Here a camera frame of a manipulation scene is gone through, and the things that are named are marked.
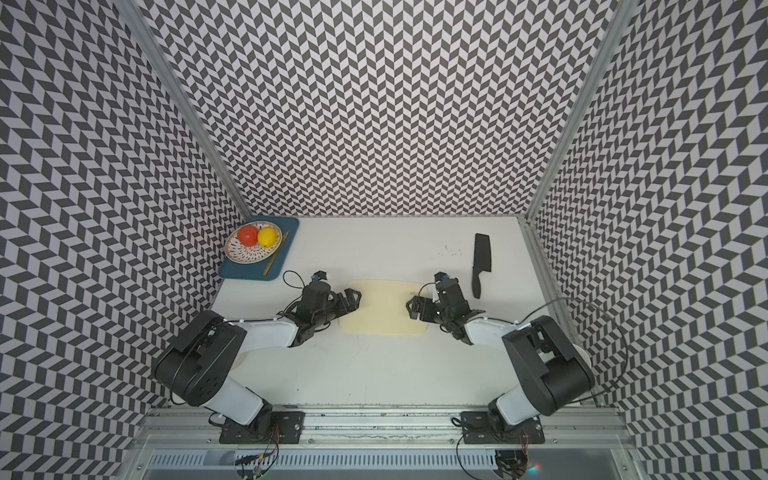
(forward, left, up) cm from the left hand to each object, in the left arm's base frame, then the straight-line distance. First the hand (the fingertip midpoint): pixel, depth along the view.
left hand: (352, 301), depth 93 cm
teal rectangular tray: (+13, +35, -1) cm, 37 cm away
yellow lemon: (+24, +33, +3) cm, 41 cm away
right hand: (-3, -21, -1) cm, 21 cm away
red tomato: (+26, +40, +3) cm, 48 cm away
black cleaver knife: (+17, -44, -2) cm, 48 cm away
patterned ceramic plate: (+20, +43, -1) cm, 47 cm away
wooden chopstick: (+25, +28, 0) cm, 38 cm away
